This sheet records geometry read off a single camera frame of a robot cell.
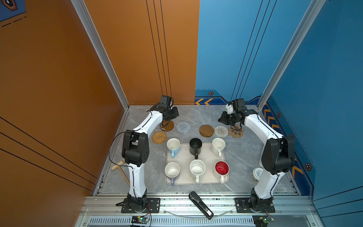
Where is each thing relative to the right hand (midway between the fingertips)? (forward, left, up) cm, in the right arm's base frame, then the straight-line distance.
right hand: (218, 119), depth 93 cm
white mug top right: (-13, 0, -11) cm, 17 cm away
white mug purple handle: (-29, +30, -12) cm, 43 cm away
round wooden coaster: (+2, +6, -15) cm, 16 cm away
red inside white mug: (-28, 0, -14) cm, 31 cm away
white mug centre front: (-27, +15, -13) cm, 34 cm away
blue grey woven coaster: (+4, +24, -13) cm, 27 cm away
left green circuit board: (-53, +45, -16) cm, 71 cm away
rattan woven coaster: (-5, +41, -13) cm, 43 cm away
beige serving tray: (-19, +22, -15) cm, 33 cm away
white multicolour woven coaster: (0, -5, -14) cm, 15 cm away
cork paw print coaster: (0, -15, -14) cm, 21 cm away
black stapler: (-46, +15, -11) cm, 49 cm away
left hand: (+6, +26, +1) cm, 27 cm away
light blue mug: (-14, +29, -9) cm, 34 cm away
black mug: (-14, +15, -10) cm, 23 cm away
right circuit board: (-53, -16, -17) cm, 58 cm away
